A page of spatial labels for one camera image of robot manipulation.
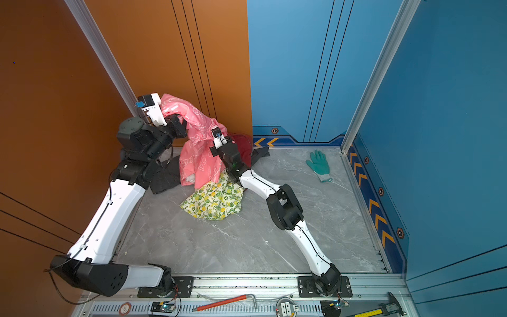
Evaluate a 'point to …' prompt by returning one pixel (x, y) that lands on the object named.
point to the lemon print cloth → (215, 200)
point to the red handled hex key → (225, 302)
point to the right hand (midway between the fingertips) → (213, 132)
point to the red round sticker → (125, 308)
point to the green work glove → (320, 166)
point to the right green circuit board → (338, 304)
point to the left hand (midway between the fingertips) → (188, 107)
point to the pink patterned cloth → (199, 166)
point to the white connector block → (286, 308)
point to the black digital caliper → (383, 310)
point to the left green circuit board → (162, 307)
